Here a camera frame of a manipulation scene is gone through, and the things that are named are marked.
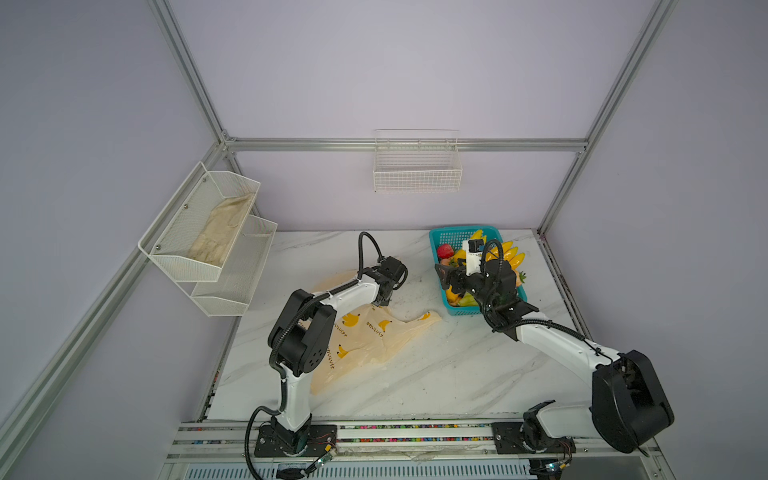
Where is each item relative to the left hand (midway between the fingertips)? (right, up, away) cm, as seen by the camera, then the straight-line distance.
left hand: (369, 293), depth 95 cm
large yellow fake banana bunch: (+45, +13, -2) cm, 47 cm away
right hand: (+23, +10, -13) cm, 28 cm away
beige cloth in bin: (-39, +19, -16) cm, 46 cm away
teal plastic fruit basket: (+30, +19, +6) cm, 36 cm away
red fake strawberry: (+26, +14, +9) cm, 31 cm away
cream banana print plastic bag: (-1, -12, -7) cm, 14 cm away
